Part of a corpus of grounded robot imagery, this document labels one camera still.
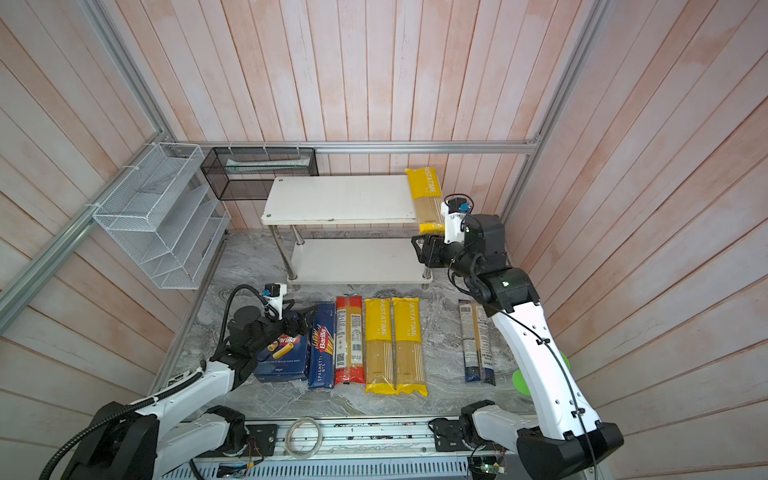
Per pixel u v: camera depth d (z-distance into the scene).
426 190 0.80
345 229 1.23
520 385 0.82
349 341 0.88
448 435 0.74
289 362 0.80
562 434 0.37
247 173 1.03
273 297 0.72
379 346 0.88
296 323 0.75
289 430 0.74
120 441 0.45
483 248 0.47
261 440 0.73
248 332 0.65
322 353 0.86
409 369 0.83
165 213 0.72
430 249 0.58
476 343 0.88
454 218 0.58
